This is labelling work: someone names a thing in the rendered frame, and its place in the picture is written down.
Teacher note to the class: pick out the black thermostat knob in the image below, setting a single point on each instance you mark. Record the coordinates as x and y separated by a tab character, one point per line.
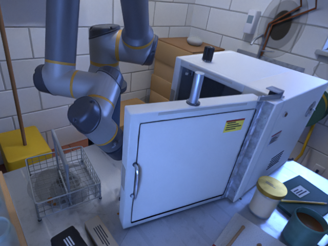
208	54

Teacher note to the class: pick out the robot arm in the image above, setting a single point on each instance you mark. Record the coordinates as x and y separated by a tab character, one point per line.
60	38

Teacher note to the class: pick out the white cabinet door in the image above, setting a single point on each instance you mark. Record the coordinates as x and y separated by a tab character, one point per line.
179	166

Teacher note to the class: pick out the white jar with gold lid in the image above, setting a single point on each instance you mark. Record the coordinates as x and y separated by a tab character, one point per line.
264	202

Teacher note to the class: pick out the white warming cabinet body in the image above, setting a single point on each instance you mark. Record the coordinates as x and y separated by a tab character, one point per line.
289	77

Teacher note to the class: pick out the clear glass jar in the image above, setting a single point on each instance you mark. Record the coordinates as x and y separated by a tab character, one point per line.
6	233

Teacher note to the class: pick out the tan cardboard box stack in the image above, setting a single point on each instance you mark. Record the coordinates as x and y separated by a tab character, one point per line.
164	66

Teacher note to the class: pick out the yellow warning label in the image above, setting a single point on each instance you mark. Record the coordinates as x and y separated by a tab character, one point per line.
233	125

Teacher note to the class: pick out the grey oval stone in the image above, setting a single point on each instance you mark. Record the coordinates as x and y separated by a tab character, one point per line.
194	41

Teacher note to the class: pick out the tan wooden card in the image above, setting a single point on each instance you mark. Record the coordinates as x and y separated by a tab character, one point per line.
101	232

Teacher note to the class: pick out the wooden spoon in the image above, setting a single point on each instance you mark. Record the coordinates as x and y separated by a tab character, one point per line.
235	237

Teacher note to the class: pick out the clear round bench disc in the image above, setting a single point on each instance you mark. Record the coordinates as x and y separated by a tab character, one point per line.
41	184

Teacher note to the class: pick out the white paper sheet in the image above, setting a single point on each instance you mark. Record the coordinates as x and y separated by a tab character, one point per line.
258	233

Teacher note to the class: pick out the black card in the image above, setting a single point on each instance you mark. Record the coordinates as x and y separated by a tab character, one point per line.
68	238

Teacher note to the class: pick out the green drum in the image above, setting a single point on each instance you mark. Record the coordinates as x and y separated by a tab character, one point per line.
321	110

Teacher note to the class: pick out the yellow pencil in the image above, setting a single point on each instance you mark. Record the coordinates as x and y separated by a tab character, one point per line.
302	202

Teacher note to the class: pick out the brown wooden pole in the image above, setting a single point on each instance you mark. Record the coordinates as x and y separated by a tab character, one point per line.
11	77

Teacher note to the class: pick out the dark teal notebook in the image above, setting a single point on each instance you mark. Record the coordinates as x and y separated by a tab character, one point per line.
312	184

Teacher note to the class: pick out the copper pipe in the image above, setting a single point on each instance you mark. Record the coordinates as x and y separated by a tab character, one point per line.
284	16

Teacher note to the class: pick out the teal mug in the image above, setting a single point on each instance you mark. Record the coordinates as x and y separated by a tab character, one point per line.
294	230

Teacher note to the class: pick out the grey cylindrical door post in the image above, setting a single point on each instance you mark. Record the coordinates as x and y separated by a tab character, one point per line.
196	87

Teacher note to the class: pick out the grey door catch bracket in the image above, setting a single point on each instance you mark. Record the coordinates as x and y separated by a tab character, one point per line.
275	92

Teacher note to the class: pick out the white wall dispenser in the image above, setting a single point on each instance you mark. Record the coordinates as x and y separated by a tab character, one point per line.
252	21

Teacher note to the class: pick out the clear round wall disc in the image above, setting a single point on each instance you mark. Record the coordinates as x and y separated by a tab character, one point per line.
294	33

